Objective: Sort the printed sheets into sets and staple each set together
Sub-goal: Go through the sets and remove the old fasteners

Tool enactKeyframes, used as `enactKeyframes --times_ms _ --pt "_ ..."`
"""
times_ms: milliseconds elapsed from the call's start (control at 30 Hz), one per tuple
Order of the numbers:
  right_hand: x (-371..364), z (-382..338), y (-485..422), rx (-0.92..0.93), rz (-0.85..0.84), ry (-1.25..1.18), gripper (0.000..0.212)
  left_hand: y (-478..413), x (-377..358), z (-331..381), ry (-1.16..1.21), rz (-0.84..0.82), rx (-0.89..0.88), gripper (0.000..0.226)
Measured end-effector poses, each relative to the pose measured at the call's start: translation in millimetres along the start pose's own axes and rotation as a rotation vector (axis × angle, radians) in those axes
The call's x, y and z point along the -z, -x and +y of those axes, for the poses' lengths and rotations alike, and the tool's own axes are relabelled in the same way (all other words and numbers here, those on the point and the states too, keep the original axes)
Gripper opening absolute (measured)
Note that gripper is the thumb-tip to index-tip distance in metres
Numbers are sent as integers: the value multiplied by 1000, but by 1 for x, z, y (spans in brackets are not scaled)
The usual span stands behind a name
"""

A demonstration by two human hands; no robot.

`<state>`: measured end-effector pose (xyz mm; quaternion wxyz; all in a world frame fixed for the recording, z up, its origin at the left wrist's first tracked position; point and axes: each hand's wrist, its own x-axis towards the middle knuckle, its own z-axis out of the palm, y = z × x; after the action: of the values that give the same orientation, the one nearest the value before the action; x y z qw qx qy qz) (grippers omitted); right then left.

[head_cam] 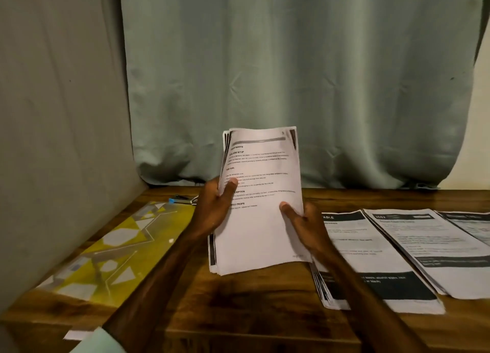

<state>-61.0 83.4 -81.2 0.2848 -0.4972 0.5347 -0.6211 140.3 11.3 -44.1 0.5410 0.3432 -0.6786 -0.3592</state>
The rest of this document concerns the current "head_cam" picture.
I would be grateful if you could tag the yellow patterned folder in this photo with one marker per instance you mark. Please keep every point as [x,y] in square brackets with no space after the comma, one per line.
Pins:
[115,249]

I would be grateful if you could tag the white paper tag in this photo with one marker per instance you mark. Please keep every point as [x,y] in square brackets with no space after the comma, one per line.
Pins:
[76,334]

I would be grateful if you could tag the blue pen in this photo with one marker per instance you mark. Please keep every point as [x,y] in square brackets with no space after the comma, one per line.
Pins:
[184,200]

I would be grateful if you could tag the pale green curtain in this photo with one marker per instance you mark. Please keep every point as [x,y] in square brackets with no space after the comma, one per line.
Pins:
[306,73]

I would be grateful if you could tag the person's left hand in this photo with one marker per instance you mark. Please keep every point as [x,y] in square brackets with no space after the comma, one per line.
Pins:
[208,209]

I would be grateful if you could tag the person's right forearm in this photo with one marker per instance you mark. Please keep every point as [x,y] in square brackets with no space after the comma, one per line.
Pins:
[371,303]

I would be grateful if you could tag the person's right hand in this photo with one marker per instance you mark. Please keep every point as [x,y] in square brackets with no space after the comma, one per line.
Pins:
[310,228]

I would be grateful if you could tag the person's left forearm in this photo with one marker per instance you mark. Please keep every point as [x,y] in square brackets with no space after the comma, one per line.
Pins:
[142,299]

